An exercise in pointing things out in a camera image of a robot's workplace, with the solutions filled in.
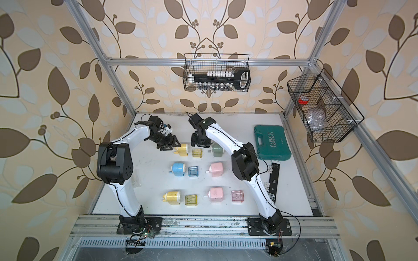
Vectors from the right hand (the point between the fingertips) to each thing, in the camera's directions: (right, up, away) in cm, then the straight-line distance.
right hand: (197, 145), depth 94 cm
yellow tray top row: (-1, -5, +5) cm, 7 cm away
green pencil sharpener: (+12, -3, -1) cm, 12 cm away
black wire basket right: (+62, +17, -21) cm, 67 cm away
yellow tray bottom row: (-2, -27, -12) cm, 30 cm away
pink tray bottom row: (+22, -25, -11) cm, 35 cm away
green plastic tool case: (+46, +1, +4) cm, 46 cm away
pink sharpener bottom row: (+11, -22, -17) cm, 30 cm away
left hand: (-13, +1, -1) cm, 14 cm away
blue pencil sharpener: (-9, -12, -9) cm, 18 cm away
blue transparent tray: (-2, -15, -1) cm, 15 cm away
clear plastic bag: (+56, +14, -22) cm, 62 cm away
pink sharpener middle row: (+11, -12, -8) cm, 18 cm away
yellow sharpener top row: (-8, -3, +1) cm, 9 cm away
